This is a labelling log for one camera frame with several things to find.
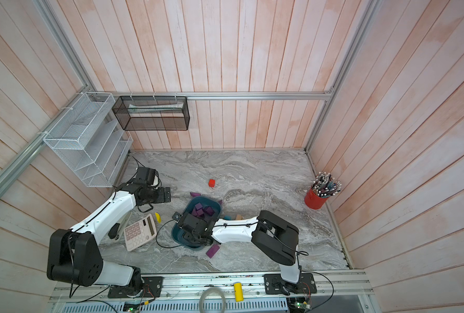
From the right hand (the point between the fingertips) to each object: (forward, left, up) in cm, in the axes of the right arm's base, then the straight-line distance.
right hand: (191, 226), depth 87 cm
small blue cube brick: (+5, -16, -1) cm, 17 cm away
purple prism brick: (+13, -13, 0) cm, 18 cm away
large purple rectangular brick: (-10, -10, -2) cm, 14 cm away
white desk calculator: (-3, +23, 0) cm, 23 cm away
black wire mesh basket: (+56, +26, +22) cm, 66 cm away
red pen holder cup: (+15, -60, +11) cm, 63 cm away
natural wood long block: (+6, -22, -2) cm, 23 cm away
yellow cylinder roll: (-24, -22, -1) cm, 32 cm away
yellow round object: (+4, +16, 0) cm, 17 cm away
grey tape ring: (-24, -11, +1) cm, 27 cm away
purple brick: (+18, +2, -1) cm, 18 cm away
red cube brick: (+26, -7, -2) cm, 27 cm away
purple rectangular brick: (+10, -2, +1) cm, 10 cm away
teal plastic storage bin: (+9, -8, -1) cm, 12 cm away
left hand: (+10, +14, +7) cm, 19 cm away
